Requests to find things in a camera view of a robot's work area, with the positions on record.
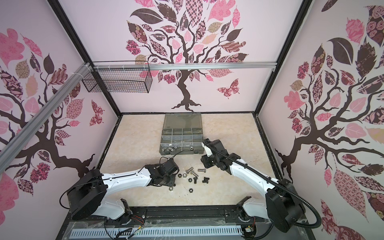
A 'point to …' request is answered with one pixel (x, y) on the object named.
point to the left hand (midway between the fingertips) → (171, 182)
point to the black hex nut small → (190, 180)
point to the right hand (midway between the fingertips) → (204, 156)
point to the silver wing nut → (163, 148)
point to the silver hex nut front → (170, 188)
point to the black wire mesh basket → (119, 76)
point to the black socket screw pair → (205, 180)
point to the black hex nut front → (191, 189)
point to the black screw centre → (195, 179)
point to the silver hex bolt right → (202, 170)
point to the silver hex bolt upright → (188, 170)
